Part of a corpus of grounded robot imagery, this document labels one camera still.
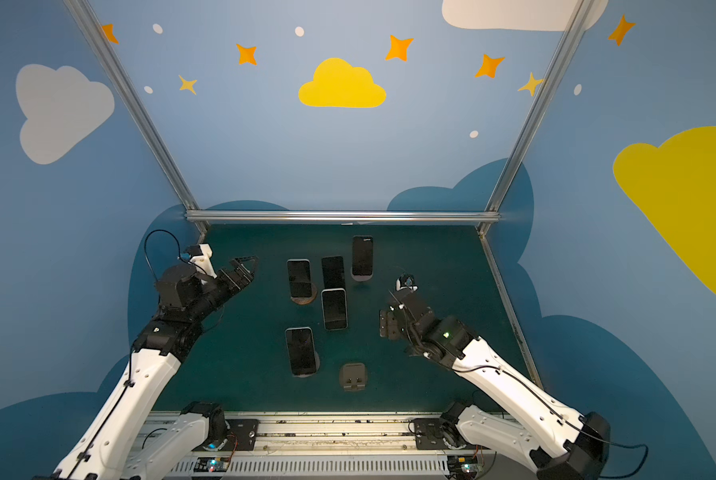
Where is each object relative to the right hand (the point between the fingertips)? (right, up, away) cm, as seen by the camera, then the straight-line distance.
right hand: (399, 310), depth 76 cm
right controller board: (+15, -37, -5) cm, 40 cm away
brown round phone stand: (-29, -1, +23) cm, 37 cm away
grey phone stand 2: (-10, +6, +29) cm, 31 cm away
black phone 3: (-10, +14, +24) cm, 30 cm away
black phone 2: (-20, +8, +30) cm, 37 cm away
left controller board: (-46, -36, -6) cm, 59 cm away
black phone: (-27, -14, +9) cm, 32 cm away
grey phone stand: (-12, -19, +3) cm, 22 cm away
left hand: (-37, +12, -3) cm, 39 cm away
